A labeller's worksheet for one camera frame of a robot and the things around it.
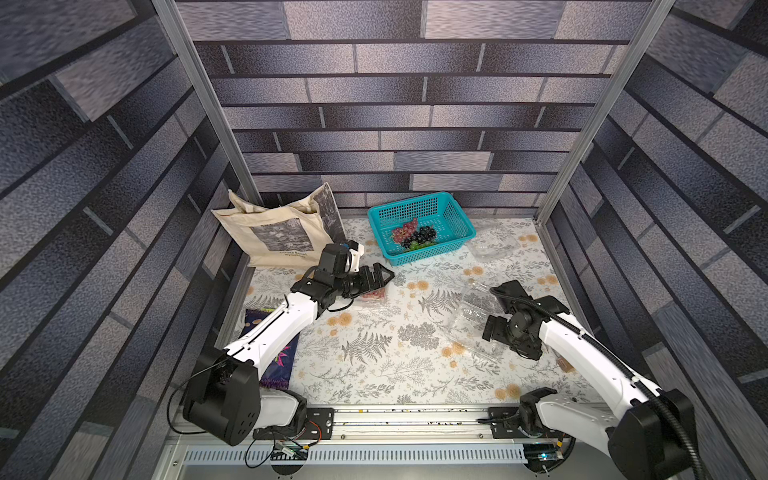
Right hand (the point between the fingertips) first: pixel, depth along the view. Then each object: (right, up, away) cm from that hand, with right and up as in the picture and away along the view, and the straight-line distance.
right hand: (500, 339), depth 81 cm
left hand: (-32, +17, -1) cm, 37 cm away
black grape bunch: (-17, +30, +29) cm, 45 cm away
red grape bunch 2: (-35, +10, +14) cm, 39 cm away
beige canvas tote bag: (-66, +29, +13) cm, 73 cm away
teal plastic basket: (-11, +41, +40) cm, 58 cm away
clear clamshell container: (-37, +7, +11) cm, 40 cm away
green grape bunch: (-22, +26, +25) cm, 42 cm away
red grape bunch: (-25, +31, +31) cm, 51 cm away
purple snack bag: (-62, -8, -2) cm, 62 cm away
